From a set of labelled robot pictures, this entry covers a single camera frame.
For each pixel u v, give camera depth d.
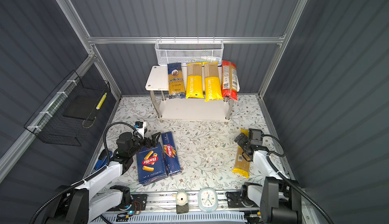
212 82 0.76
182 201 0.68
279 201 0.41
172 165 0.82
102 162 0.87
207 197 0.72
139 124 0.72
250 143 0.67
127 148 0.66
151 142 0.77
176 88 0.74
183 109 1.04
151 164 0.79
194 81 0.77
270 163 0.50
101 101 0.80
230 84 0.74
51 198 0.39
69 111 0.72
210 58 0.89
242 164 0.83
